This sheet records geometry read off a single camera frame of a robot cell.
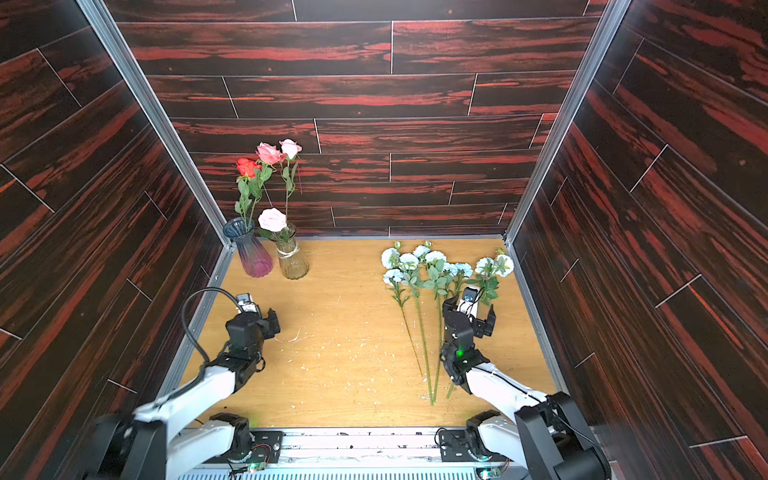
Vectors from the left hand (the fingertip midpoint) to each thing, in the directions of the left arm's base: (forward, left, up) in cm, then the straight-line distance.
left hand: (260, 312), depth 88 cm
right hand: (+1, -65, +5) cm, 65 cm away
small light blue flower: (+21, -62, -5) cm, 66 cm away
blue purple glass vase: (+23, +9, -1) cm, 24 cm away
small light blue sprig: (+19, -41, -6) cm, 45 cm away
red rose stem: (+33, +7, +20) cm, 40 cm away
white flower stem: (+25, -45, -5) cm, 52 cm away
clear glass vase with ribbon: (+19, -6, +1) cm, 20 cm away
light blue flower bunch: (+22, -74, -5) cm, 77 cm away
